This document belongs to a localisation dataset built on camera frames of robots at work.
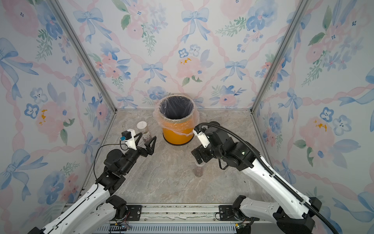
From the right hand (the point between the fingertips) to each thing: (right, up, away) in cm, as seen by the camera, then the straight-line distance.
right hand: (195, 139), depth 68 cm
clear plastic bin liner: (-11, +15, +35) cm, 39 cm away
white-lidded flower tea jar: (-32, +6, +22) cm, 39 cm away
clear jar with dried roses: (+3, -19, +16) cm, 25 cm away
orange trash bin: (-15, -3, +32) cm, 35 cm away
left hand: (-22, +2, +3) cm, 23 cm away
